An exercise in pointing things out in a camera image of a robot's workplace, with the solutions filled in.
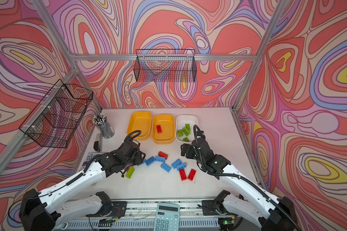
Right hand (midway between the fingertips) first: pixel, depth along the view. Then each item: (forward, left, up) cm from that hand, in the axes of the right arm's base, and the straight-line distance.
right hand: (188, 150), depth 79 cm
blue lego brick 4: (+1, +17, -12) cm, 21 cm away
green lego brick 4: (+15, 0, -13) cm, 20 cm away
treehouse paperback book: (+5, +62, -12) cm, 64 cm away
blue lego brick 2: (-1, +7, -13) cm, 15 cm away
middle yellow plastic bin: (+31, +13, -13) cm, 36 cm away
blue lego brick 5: (0, +23, -12) cm, 26 cm away
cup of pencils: (+20, +54, +4) cm, 58 cm away
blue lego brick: (-4, +13, -13) cm, 19 cm away
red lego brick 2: (-9, +3, -14) cm, 17 cm away
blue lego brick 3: (-4, +4, -13) cm, 14 cm away
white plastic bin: (+29, 0, -12) cm, 31 cm away
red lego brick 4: (+4, +15, -12) cm, 20 cm away
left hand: (-1, +27, -3) cm, 27 cm away
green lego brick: (+26, -2, -12) cm, 29 cm away
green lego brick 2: (+19, +3, -10) cm, 22 cm away
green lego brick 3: (+21, -1, -11) cm, 24 cm away
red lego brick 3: (-9, -2, -14) cm, 16 cm away
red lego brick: (+25, +19, -12) cm, 34 cm away
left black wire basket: (+15, +72, +13) cm, 74 cm away
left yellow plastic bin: (+33, +33, -11) cm, 48 cm away
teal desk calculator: (-30, +12, -12) cm, 34 cm away
